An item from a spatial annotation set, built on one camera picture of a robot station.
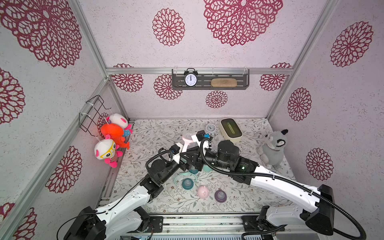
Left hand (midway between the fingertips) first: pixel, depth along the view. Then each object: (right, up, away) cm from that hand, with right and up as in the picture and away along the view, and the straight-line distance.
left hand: (190, 149), depth 73 cm
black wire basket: (-52, +14, +3) cm, 54 cm away
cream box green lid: (+29, +10, +33) cm, 45 cm away
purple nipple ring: (+17, -27, +9) cm, 33 cm away
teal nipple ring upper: (+2, -15, +15) cm, 21 cm away
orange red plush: (-45, +8, +17) cm, 49 cm away
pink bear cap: (+7, -24, +7) cm, 26 cm away
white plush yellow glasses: (-45, -1, +7) cm, 46 cm away
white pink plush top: (-45, +16, +21) cm, 52 cm away
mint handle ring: (-3, -16, +16) cm, 23 cm away
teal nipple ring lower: (-2, -21, +12) cm, 25 cm away
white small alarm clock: (+15, +11, +37) cm, 41 cm away
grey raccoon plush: (+48, -2, +15) cm, 51 cm away
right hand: (-4, 0, -13) cm, 14 cm away
